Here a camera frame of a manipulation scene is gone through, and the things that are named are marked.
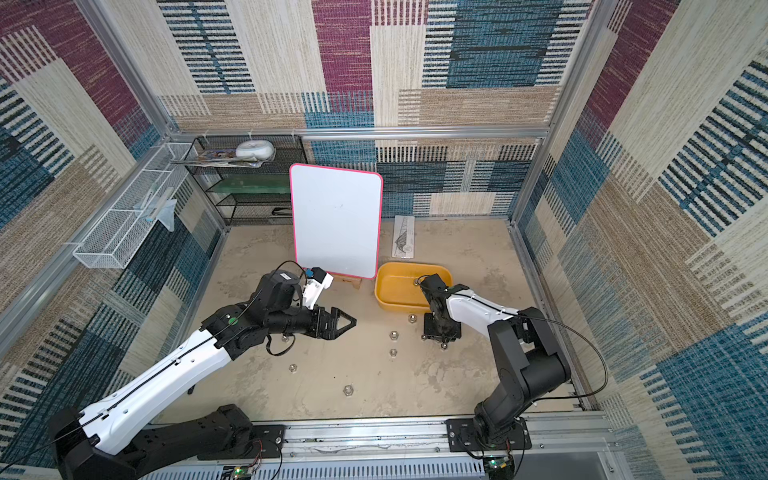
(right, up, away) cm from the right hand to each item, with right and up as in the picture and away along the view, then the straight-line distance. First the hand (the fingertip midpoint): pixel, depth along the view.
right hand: (436, 332), depth 91 cm
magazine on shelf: (-64, +53, 0) cm, 83 cm away
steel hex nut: (-5, +14, +11) cm, 19 cm away
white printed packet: (-8, +30, +24) cm, 39 cm away
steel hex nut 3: (-7, +4, +3) cm, 8 cm away
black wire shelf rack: (-66, +45, +24) cm, 83 cm away
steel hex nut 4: (-13, -1, -1) cm, 13 cm away
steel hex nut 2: (+2, -3, -2) cm, 4 cm away
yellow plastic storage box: (-12, +11, +10) cm, 19 cm away
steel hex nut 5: (-25, -13, -10) cm, 30 cm away
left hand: (-25, +9, -20) cm, 33 cm away
